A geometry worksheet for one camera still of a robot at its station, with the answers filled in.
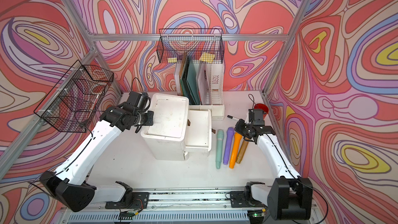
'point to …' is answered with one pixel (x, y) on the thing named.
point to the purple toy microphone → (229, 135)
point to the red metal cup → (264, 107)
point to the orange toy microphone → (237, 139)
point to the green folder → (192, 88)
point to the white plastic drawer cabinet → (168, 136)
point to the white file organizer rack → (203, 84)
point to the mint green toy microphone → (219, 148)
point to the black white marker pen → (233, 117)
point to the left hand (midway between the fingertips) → (152, 117)
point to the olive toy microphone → (242, 151)
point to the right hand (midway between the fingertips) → (236, 130)
